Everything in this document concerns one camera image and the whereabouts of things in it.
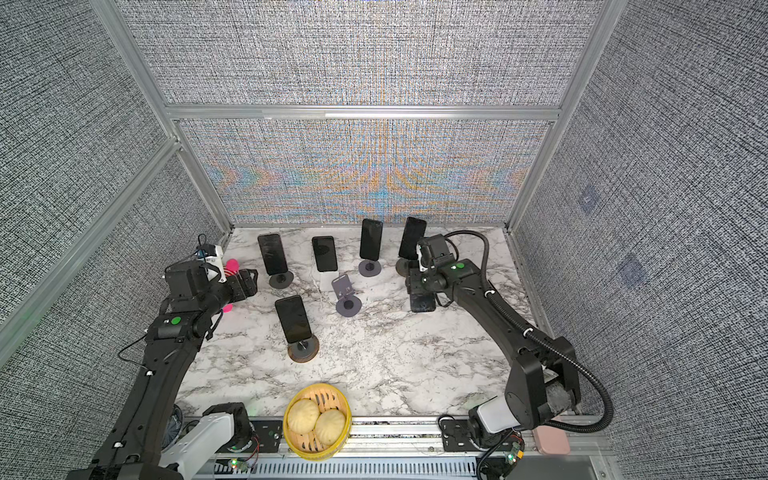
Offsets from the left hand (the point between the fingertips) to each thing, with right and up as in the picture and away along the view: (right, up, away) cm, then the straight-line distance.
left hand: (243, 273), depth 77 cm
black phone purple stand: (+47, -8, +4) cm, 48 cm away
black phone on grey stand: (+32, +9, +24) cm, 41 cm away
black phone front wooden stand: (+12, -13, +4) cm, 18 cm away
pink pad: (+76, -40, -6) cm, 86 cm away
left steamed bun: (+17, -33, -6) cm, 38 cm away
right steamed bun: (+24, -35, -8) cm, 43 cm away
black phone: (+1, +5, +18) cm, 18 cm away
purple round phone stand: (+25, -12, +20) cm, 34 cm away
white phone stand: (+17, -4, +26) cm, 31 cm away
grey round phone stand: (+31, 0, +29) cm, 43 cm away
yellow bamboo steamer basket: (+18, -40, -7) cm, 45 cm away
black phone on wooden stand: (+47, +13, +22) cm, 53 cm away
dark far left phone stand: (+1, -3, +26) cm, 26 cm away
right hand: (+46, -2, +8) cm, 47 cm away
